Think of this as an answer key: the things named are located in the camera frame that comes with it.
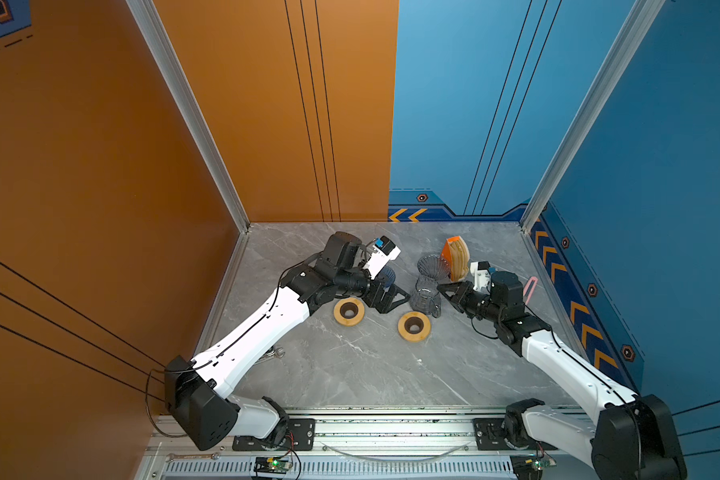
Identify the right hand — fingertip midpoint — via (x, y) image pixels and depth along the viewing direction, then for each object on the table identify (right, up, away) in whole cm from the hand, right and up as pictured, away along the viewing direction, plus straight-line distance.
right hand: (436, 289), depth 81 cm
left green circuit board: (-42, -41, -10) cm, 59 cm away
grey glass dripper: (+4, +5, +22) cm, 23 cm away
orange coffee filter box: (+11, +8, +19) cm, 24 cm away
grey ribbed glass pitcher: (-2, -4, +9) cm, 10 cm away
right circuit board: (+20, -41, -10) cm, 47 cm away
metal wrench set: (-46, -19, +6) cm, 51 cm away
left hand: (-11, +2, -10) cm, 15 cm away
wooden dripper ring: (-25, -9, +14) cm, 30 cm away
